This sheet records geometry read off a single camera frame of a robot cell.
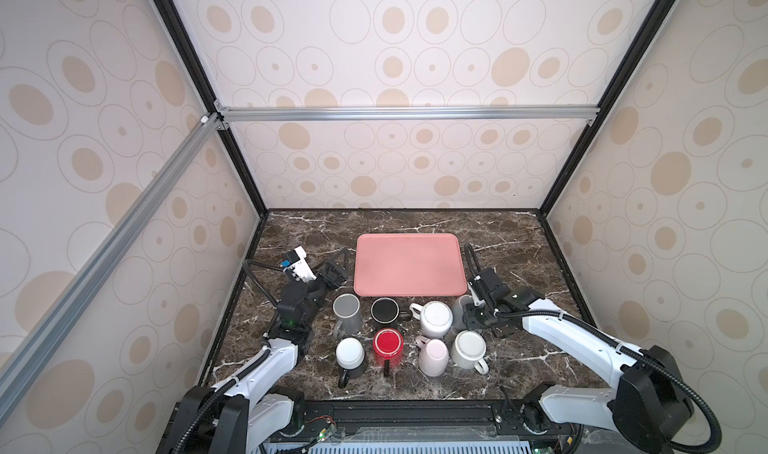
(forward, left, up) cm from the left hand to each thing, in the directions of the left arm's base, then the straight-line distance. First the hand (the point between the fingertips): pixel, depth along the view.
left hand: (349, 252), depth 77 cm
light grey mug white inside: (-9, -29, -12) cm, 33 cm away
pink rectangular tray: (+13, -17, -26) cm, 34 cm away
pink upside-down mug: (-22, -22, -14) cm, 34 cm away
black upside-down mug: (-10, -9, -15) cm, 21 cm away
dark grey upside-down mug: (-10, +1, -14) cm, 17 cm away
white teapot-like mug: (-11, -24, -17) cm, 31 cm away
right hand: (-10, -34, -18) cm, 40 cm away
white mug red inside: (-20, -31, -16) cm, 40 cm away
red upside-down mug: (-19, -10, -18) cm, 28 cm away
